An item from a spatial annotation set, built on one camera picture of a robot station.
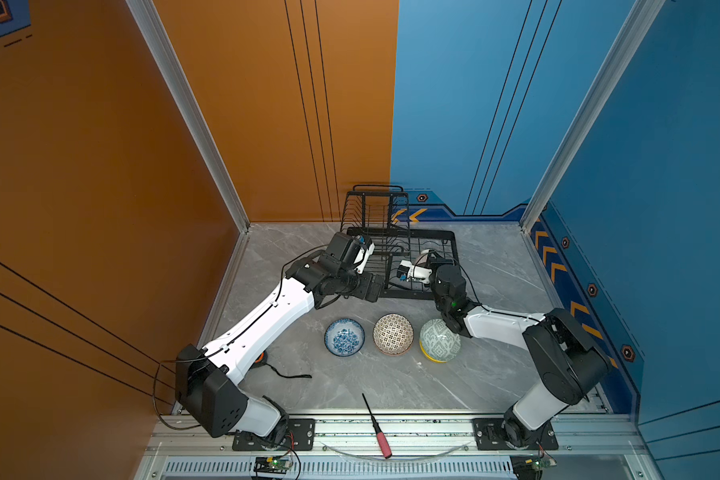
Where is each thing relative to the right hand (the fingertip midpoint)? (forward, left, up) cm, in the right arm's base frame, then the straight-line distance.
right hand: (436, 247), depth 88 cm
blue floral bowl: (-20, +28, -19) cm, 39 cm away
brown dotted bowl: (-19, +13, -18) cm, 29 cm away
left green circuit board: (-51, +43, -21) cm, 70 cm away
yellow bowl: (-28, +1, -17) cm, 32 cm away
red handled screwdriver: (-47, +16, -19) cm, 53 cm away
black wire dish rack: (-7, +10, +3) cm, 13 cm away
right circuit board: (-51, -18, -21) cm, 58 cm away
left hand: (-12, +20, +2) cm, 23 cm away
